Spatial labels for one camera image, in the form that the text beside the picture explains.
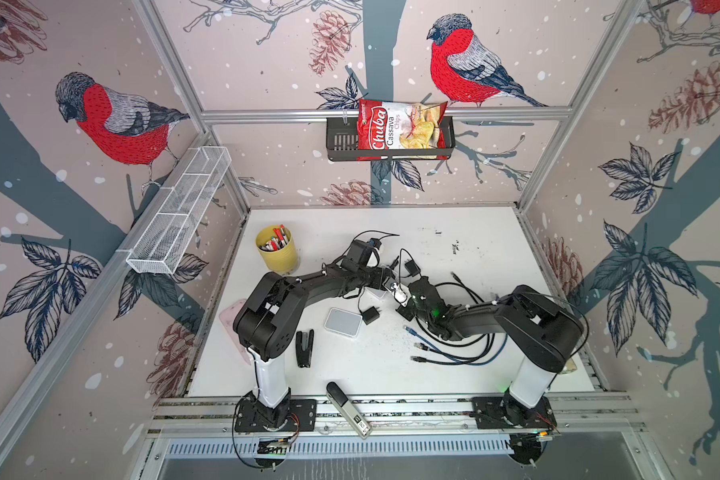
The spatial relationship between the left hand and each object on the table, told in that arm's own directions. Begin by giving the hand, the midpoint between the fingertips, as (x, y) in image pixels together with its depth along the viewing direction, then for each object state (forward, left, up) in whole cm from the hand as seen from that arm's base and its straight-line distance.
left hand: (386, 275), depth 93 cm
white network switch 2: (-4, +4, -6) cm, 8 cm away
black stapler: (-20, +24, -5) cm, 32 cm away
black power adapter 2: (+6, -10, -5) cm, 12 cm away
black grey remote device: (-33, +14, -2) cm, 36 cm away
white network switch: (-13, +14, -6) cm, 20 cm away
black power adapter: (-11, +5, -5) cm, 13 cm away
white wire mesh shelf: (-6, +57, +23) cm, 62 cm away
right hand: (-4, -3, -5) cm, 7 cm away
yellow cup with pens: (+10, +37, +3) cm, 38 cm away
